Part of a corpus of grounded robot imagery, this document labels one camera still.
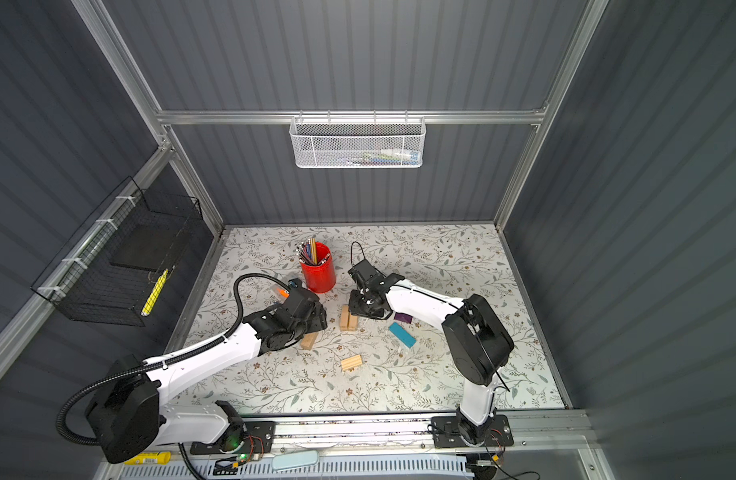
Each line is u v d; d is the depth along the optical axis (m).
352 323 0.91
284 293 0.99
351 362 0.85
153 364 0.44
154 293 0.69
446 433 0.73
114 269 0.72
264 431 0.75
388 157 0.92
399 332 0.92
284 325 0.62
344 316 0.93
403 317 0.93
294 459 0.70
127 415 0.41
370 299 0.66
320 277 0.93
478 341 0.52
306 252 0.96
